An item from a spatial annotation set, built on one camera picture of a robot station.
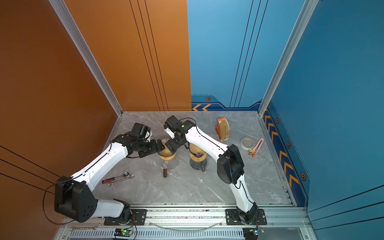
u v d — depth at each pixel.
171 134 0.77
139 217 0.74
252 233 0.70
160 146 0.75
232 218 0.72
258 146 0.99
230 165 0.51
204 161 0.85
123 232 0.71
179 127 0.62
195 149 0.83
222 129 1.01
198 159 0.83
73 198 0.41
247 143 1.01
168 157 0.79
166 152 0.84
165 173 0.83
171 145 0.76
